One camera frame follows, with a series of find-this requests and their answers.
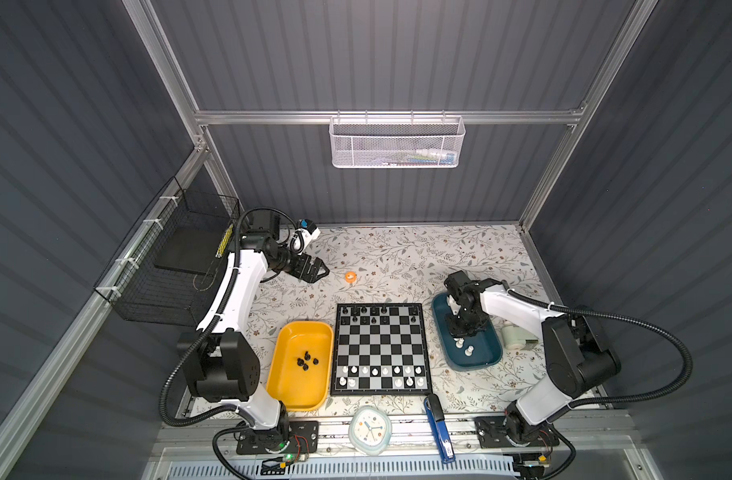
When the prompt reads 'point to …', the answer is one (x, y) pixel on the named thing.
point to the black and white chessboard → (380, 349)
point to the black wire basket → (162, 263)
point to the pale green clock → (370, 429)
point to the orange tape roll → (351, 277)
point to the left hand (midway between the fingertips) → (313, 266)
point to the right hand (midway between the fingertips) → (460, 335)
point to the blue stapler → (437, 420)
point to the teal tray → (480, 351)
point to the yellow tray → (300, 365)
